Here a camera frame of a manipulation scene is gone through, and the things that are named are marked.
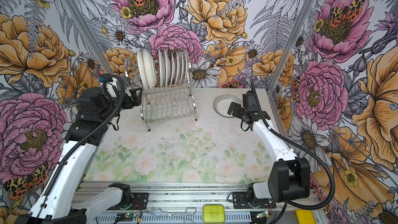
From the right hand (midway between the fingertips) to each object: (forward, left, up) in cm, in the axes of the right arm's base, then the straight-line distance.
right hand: (236, 114), depth 86 cm
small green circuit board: (-43, +55, -18) cm, 72 cm away
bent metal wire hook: (-42, +39, -17) cm, 59 cm away
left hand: (-4, +48, +20) cm, 52 cm away
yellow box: (-45, -27, -19) cm, 55 cm away
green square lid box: (-43, +15, -16) cm, 48 cm away
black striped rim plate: (+23, +4, -18) cm, 29 cm away
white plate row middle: (+31, +35, +9) cm, 48 cm away
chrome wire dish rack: (+20, +47, -12) cm, 53 cm away
